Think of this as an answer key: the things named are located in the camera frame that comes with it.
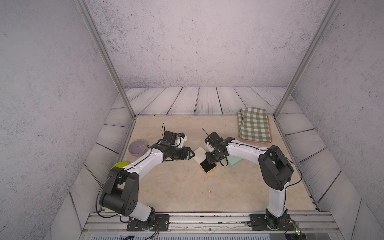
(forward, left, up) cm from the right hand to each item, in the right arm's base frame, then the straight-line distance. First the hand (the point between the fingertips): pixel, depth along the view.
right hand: (209, 160), depth 92 cm
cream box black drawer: (-4, +2, +1) cm, 4 cm away
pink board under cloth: (+23, -45, -4) cm, 50 cm away
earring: (-18, 0, -4) cm, 19 cm away
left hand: (-1, +9, +8) cm, 12 cm away
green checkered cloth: (+33, -35, -4) cm, 48 cm away
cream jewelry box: (+4, +6, 0) cm, 7 cm away
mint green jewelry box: (+1, -15, 0) cm, 15 cm away
